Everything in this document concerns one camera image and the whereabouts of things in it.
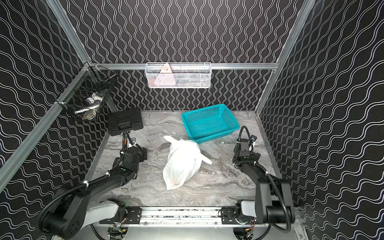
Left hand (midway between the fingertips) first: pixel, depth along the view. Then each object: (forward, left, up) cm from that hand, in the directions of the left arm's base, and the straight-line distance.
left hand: (134, 146), depth 88 cm
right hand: (+5, -68, -2) cm, 69 cm away
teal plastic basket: (+31, -44, -10) cm, 55 cm away
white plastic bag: (-11, -31, +10) cm, 35 cm away
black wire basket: (+18, +29, +18) cm, 38 cm away
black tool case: (+23, +18, -5) cm, 30 cm away
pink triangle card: (+36, -15, +24) cm, 46 cm away
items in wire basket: (+16, +24, +17) cm, 34 cm away
